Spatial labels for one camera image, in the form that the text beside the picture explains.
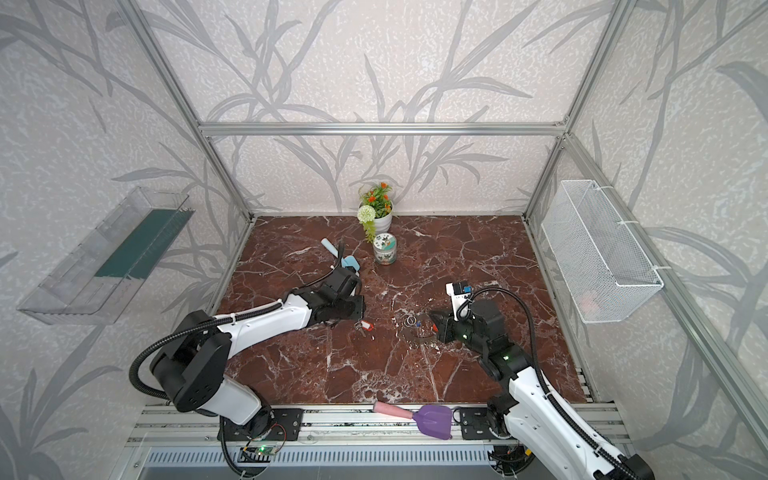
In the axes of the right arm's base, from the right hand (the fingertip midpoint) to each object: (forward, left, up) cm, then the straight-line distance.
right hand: (430, 305), depth 79 cm
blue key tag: (-3, +5, -4) cm, 7 cm away
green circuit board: (-31, +41, -14) cm, 53 cm away
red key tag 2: (-6, -1, -2) cm, 6 cm away
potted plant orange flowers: (+37, +17, -2) cm, 41 cm away
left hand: (+6, +18, -8) cm, 20 cm away
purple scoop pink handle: (-25, -1, -14) cm, 28 cm away
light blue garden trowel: (+26, +29, -17) cm, 42 cm away
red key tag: (0, +19, -15) cm, 24 cm away
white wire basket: (-2, -35, +20) cm, 40 cm away
